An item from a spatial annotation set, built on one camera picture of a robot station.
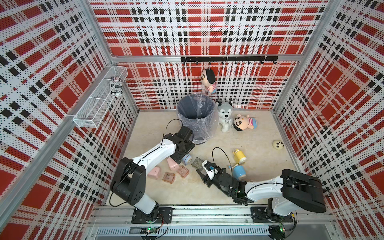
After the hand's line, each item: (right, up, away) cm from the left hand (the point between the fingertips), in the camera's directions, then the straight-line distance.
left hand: (190, 151), depth 88 cm
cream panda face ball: (+57, +3, +8) cm, 58 cm away
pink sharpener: (-10, -7, -4) cm, 13 cm away
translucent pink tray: (-5, -12, +1) cm, 13 cm away
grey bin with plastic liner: (+5, +24, +8) cm, 26 cm away
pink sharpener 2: (-19, -11, -7) cm, 23 cm away
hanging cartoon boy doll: (+10, +45, +3) cm, 46 cm away
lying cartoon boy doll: (+35, +17, +14) cm, 42 cm away
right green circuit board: (+41, -33, -21) cm, 56 cm away
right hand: (+8, -6, -9) cm, 13 cm away
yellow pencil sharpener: (+29, -3, 0) cm, 29 cm away
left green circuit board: (-22, -36, -16) cm, 45 cm away
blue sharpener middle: (+28, -11, -6) cm, 31 cm away
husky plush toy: (+23, +23, +9) cm, 33 cm away
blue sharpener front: (-2, -5, -2) cm, 5 cm away
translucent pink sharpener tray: (-12, -15, -1) cm, 20 cm away
